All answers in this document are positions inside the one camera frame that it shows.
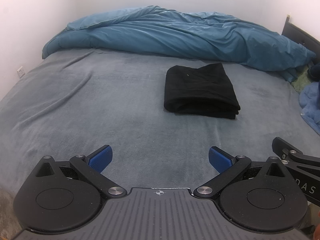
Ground navy fleece garment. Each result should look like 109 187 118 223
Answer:
308 62 320 81

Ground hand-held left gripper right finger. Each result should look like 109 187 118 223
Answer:
193 146 291 198

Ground dark bed headboard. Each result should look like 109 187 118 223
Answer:
282 14 320 53

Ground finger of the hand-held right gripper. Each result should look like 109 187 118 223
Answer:
272 137 320 166

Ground grey fleece bed blanket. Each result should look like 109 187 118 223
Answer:
0 46 320 200

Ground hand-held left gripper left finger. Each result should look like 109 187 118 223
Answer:
32 144 127 198

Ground black pants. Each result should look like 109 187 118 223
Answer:
163 63 241 120

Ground green fuzzy cloth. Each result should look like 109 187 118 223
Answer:
291 67 311 94

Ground teal duvet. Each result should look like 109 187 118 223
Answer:
41 5 316 83

